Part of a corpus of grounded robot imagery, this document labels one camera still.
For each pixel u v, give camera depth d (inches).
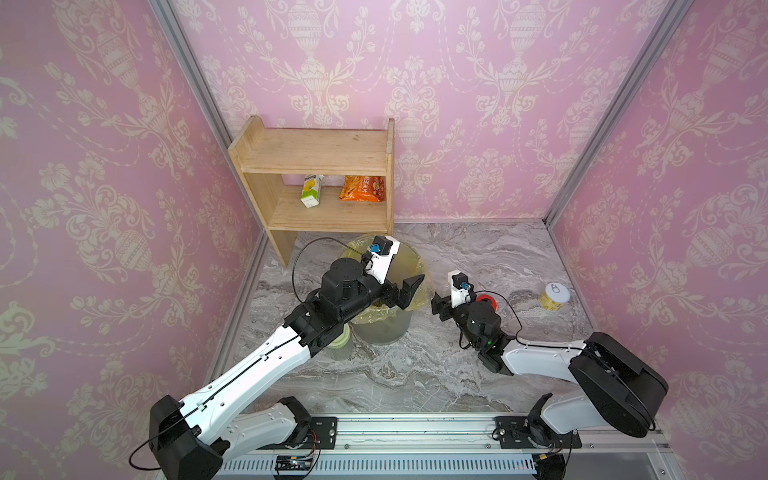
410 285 23.1
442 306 29.7
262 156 30.7
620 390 16.9
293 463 28.5
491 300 40.3
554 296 37.1
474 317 25.6
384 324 30.5
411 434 29.8
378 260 22.3
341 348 29.8
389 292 23.3
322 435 29.0
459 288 27.9
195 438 14.9
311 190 37.2
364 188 37.8
